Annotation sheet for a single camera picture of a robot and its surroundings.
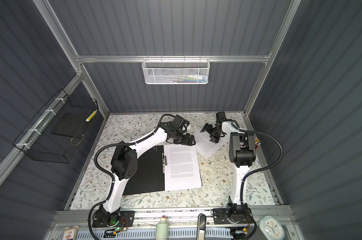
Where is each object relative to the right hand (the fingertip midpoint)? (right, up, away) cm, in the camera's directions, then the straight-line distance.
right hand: (206, 135), depth 104 cm
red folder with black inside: (-36, -25, -17) cm, 47 cm away
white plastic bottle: (-25, -39, -39) cm, 61 cm away
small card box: (-69, -44, -35) cm, 89 cm away
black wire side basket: (-78, +2, -32) cm, 85 cm away
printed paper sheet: (-17, -21, -14) cm, 31 cm away
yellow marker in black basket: (-67, +10, -24) cm, 72 cm away
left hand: (-11, -3, -11) cm, 17 cm away
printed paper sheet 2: (+3, -9, -3) cm, 10 cm away
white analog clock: (+25, -41, -35) cm, 60 cm away
